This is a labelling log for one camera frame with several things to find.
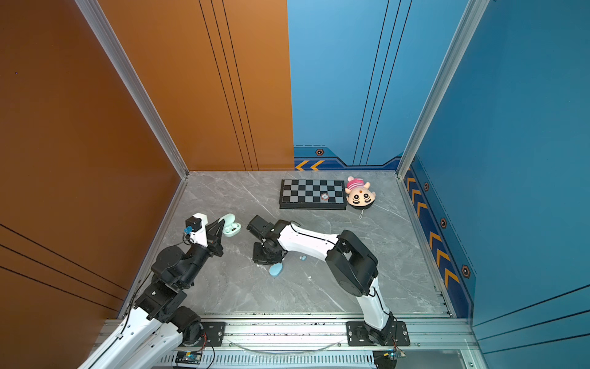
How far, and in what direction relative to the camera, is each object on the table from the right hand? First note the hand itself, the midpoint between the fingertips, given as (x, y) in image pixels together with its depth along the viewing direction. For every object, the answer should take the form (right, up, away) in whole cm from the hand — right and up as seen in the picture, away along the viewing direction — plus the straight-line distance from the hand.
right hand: (255, 264), depth 84 cm
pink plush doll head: (+42, +26, +17) cm, 52 cm away
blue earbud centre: (+18, +1, +5) cm, 19 cm away
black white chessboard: (+19, +25, +22) cm, 39 cm away
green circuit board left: (-20, -26, -12) cm, 34 cm away
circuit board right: (+45, -23, -14) cm, 53 cm away
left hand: (-8, +18, -13) cm, 24 cm away
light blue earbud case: (+7, -2, 0) cm, 8 cm away
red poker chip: (+27, +24, +22) cm, 42 cm away
